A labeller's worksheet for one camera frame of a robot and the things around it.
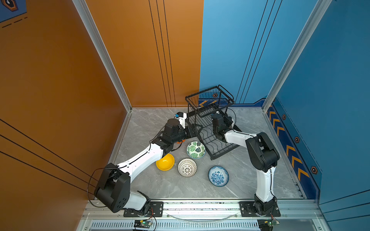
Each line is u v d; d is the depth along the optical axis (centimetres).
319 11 71
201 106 119
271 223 70
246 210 72
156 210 74
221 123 77
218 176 83
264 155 53
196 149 94
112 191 42
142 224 71
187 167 87
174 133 64
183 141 71
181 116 73
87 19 74
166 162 87
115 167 44
